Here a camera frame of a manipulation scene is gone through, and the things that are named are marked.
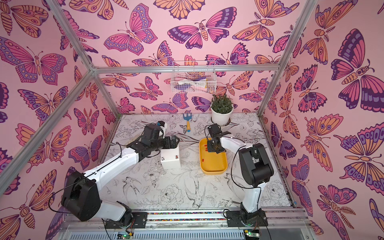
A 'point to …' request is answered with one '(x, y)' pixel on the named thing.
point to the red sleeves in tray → (206, 148)
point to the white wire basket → (193, 82)
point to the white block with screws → (170, 158)
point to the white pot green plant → (221, 109)
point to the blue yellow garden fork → (188, 118)
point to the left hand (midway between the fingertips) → (175, 139)
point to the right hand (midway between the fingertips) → (213, 147)
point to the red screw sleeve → (176, 157)
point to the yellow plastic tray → (211, 163)
